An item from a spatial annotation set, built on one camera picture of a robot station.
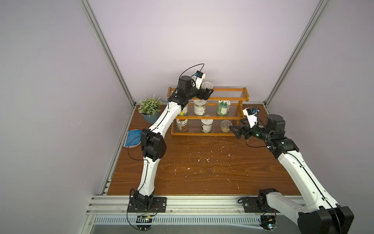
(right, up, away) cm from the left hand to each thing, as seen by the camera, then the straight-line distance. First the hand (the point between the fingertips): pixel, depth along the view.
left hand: (210, 86), depth 83 cm
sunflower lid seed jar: (-15, -14, +7) cm, 22 cm away
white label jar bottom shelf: (-1, -24, +11) cm, 26 cm away
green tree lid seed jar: (+9, -12, +6) cm, 16 cm away
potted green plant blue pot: (-40, -12, +14) cm, 44 cm away
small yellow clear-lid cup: (+12, -24, +15) cm, 31 cm away
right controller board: (+26, -69, -15) cm, 75 cm away
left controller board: (-35, -72, -12) cm, 80 cm away
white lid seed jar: (-6, -12, +4) cm, 14 cm away
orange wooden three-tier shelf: (+20, -4, +11) cm, 23 cm away
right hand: (+13, -20, -10) cm, 26 cm away
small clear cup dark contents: (-2, 0, 0) cm, 2 cm away
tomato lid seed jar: (-17, -24, +12) cm, 32 cm away
